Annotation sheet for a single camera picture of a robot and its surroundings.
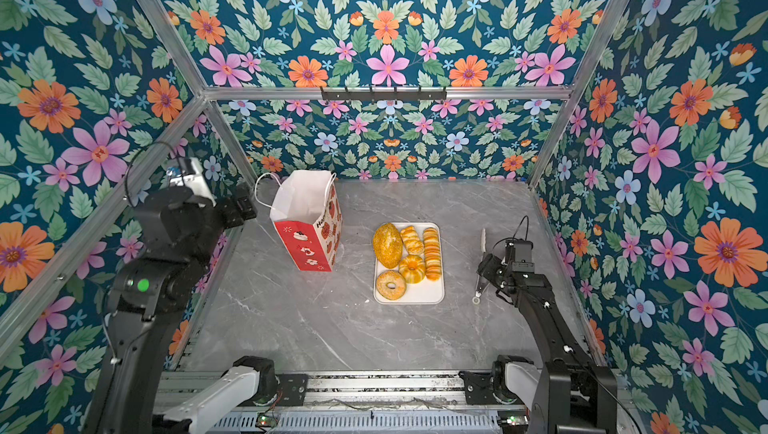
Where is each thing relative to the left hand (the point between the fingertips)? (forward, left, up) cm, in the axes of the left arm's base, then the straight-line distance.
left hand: (223, 181), depth 58 cm
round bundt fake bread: (+1, -38, -43) cm, 57 cm away
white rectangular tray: (-6, -42, -46) cm, 63 cm away
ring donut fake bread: (-2, -31, -41) cm, 52 cm away
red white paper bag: (+22, -3, -37) cm, 44 cm away
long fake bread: (+5, -45, -43) cm, 62 cm away
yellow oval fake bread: (+8, -31, -39) cm, 50 cm away
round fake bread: (+10, -39, -41) cm, 57 cm away
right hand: (-4, -60, -37) cm, 71 cm away
